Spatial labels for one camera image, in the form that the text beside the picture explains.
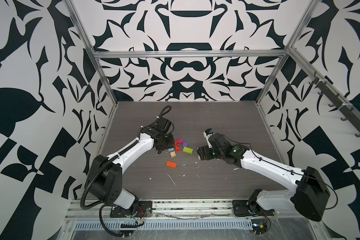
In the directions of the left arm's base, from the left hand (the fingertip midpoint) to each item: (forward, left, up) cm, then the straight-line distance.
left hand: (173, 142), depth 85 cm
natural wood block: (-11, -13, +3) cm, 17 cm away
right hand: (-5, -16, 0) cm, 17 cm away
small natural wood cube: (-2, +1, -10) cm, 11 cm away
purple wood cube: (+4, -7, -11) cm, 14 cm away
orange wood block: (-8, +2, -12) cm, 14 cm away
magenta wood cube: (+7, -4, -10) cm, 13 cm away
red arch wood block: (+1, -2, -10) cm, 10 cm away
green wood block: (+1, -9, -12) cm, 14 cm away
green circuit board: (-39, -40, -12) cm, 57 cm away
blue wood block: (-7, +1, +4) cm, 8 cm away
